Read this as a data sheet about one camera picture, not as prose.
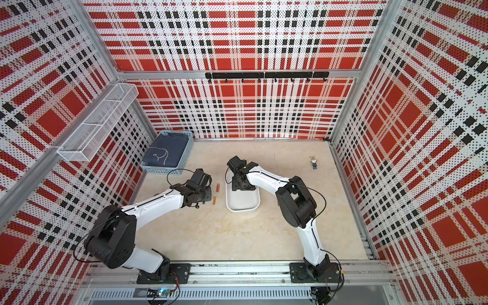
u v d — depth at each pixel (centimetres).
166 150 105
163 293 69
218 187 99
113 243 44
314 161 108
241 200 93
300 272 73
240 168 72
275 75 90
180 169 99
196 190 70
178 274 74
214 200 95
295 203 53
